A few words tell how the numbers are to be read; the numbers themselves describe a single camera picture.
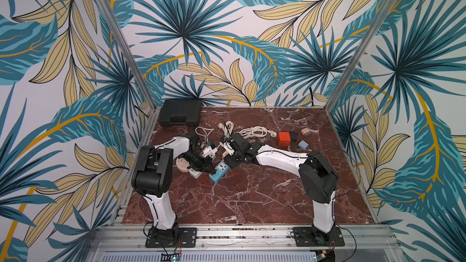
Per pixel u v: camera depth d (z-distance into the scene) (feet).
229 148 2.57
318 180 1.62
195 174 2.89
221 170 2.91
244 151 2.25
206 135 3.39
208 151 2.86
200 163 2.66
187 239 2.40
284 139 3.21
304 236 2.40
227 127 3.60
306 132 3.49
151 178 1.62
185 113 3.80
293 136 3.39
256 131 3.48
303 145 3.30
